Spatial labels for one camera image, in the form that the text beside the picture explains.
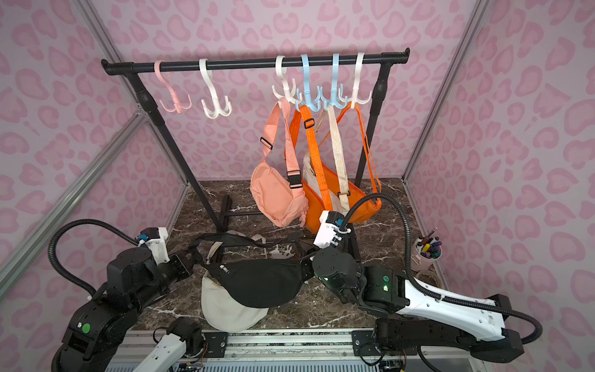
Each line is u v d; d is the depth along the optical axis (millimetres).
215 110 565
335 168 667
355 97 587
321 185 690
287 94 584
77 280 419
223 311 796
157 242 548
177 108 556
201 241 655
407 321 785
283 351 723
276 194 861
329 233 505
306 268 510
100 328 379
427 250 815
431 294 405
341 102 596
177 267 540
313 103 593
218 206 1072
